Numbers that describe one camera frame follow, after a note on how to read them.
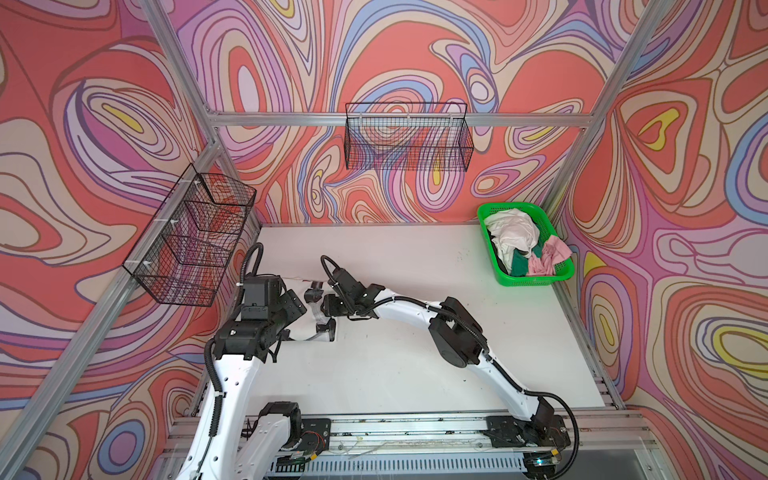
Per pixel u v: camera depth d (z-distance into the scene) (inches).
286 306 26.0
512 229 40.3
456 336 23.8
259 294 21.0
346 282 30.2
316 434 28.6
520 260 38.8
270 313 20.7
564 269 38.8
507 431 29.0
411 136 37.7
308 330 35.0
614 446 28.4
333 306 33.3
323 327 35.0
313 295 37.7
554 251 39.7
